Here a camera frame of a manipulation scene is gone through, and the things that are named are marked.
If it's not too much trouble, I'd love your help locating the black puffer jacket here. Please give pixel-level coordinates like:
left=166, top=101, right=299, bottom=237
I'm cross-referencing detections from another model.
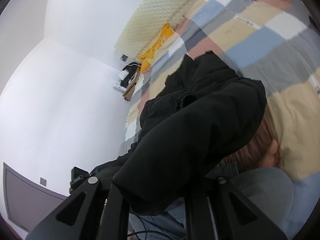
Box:
left=113, top=51, right=267, bottom=216

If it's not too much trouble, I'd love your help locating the grey door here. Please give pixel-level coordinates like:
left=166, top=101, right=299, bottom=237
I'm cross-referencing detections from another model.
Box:
left=3, top=163, right=67, bottom=232

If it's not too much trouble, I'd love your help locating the grey fleece torso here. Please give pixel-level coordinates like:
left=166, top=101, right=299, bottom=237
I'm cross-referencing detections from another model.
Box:
left=129, top=167, right=294, bottom=239

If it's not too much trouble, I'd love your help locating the wooden nightstand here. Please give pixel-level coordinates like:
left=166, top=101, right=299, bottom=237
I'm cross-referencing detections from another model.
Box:
left=123, top=67, right=140, bottom=101

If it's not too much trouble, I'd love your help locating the white box on nightstand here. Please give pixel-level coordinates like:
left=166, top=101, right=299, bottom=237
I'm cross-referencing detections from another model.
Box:
left=118, top=69, right=129, bottom=80

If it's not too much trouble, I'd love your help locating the yellow pillow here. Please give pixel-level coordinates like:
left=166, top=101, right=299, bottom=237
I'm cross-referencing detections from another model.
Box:
left=137, top=22, right=175, bottom=73

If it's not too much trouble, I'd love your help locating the patchwork checkered bed quilt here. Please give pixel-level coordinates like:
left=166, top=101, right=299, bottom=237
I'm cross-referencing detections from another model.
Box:
left=117, top=0, right=320, bottom=240

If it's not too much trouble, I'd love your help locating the cream quilted headboard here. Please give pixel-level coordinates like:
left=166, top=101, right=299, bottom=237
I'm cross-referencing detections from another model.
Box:
left=114, top=0, right=197, bottom=59

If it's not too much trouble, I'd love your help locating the wall power socket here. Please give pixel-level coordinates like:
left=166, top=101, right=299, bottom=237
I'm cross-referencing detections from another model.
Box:
left=121, top=54, right=128, bottom=62

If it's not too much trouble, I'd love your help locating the white charging cable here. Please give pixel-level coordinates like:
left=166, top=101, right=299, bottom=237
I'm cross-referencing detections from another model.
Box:
left=130, top=33, right=167, bottom=68

